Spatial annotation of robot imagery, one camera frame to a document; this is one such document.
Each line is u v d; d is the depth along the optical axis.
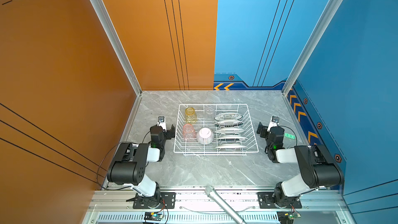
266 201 0.72
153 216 0.71
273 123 0.80
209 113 0.94
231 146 0.79
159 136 0.72
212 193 0.74
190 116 0.95
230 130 0.89
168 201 0.73
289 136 0.97
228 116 0.96
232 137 0.88
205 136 0.89
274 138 0.71
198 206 0.73
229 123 0.94
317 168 0.45
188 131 0.92
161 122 0.81
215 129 0.97
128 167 0.45
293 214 0.70
